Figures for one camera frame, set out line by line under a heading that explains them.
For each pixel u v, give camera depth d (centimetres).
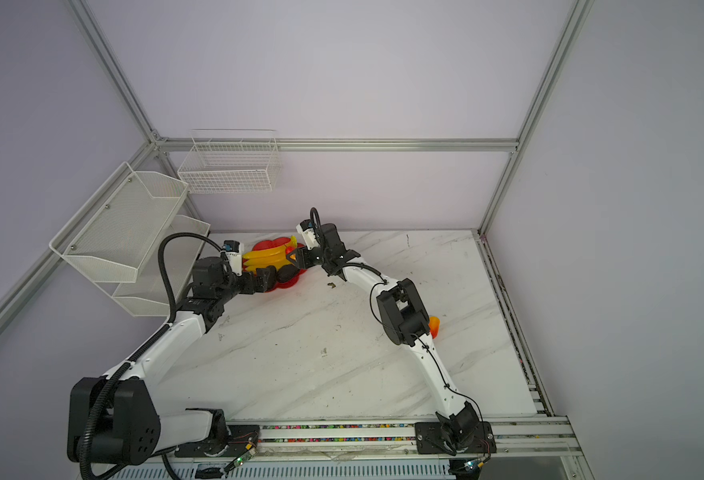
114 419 40
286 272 102
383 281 67
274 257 107
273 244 111
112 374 42
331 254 82
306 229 89
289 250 95
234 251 75
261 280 78
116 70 77
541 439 76
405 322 63
